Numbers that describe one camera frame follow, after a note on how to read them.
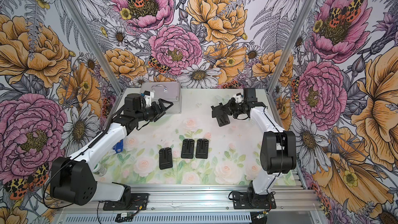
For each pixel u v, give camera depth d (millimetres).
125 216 715
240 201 737
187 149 894
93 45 941
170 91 1017
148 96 772
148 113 711
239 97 867
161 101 739
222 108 907
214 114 870
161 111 717
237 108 778
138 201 734
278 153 479
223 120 892
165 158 852
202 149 893
